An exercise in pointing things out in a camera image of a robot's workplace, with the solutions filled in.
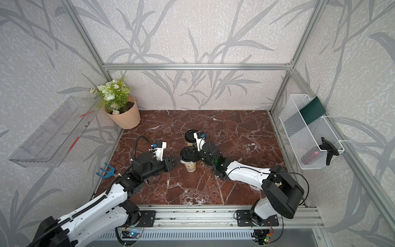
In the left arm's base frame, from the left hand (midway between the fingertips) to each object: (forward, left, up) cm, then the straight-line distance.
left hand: (181, 159), depth 76 cm
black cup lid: (+14, -3, 0) cm, 14 cm away
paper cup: (0, -4, -8) cm, 9 cm away
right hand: (+7, -3, -2) cm, 8 cm away
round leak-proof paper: (-1, -2, -2) cm, 2 cm away
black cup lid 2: (+2, -3, +1) cm, 4 cm away
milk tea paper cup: (+10, -5, -1) cm, 11 cm away
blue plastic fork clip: (-1, +44, -18) cm, 48 cm away
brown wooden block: (-2, +38, -16) cm, 42 cm away
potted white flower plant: (+39, +45, -3) cm, 60 cm away
